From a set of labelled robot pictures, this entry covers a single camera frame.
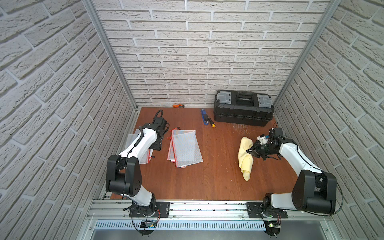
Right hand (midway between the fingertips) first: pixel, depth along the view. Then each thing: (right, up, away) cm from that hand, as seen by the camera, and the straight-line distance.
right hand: (248, 151), depth 85 cm
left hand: (-59, +5, -1) cm, 59 cm away
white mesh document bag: (-47, -4, +8) cm, 48 cm away
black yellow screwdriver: (-19, +15, +21) cm, 32 cm away
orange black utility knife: (-46, +30, +36) cm, 66 cm away
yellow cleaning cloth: (-4, -3, -5) cm, 7 cm away
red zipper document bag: (-62, -5, +6) cm, 63 cm away
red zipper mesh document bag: (-38, 0, +12) cm, 39 cm away
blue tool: (-24, +21, +25) cm, 41 cm away
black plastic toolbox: (+1, +27, +13) cm, 30 cm away
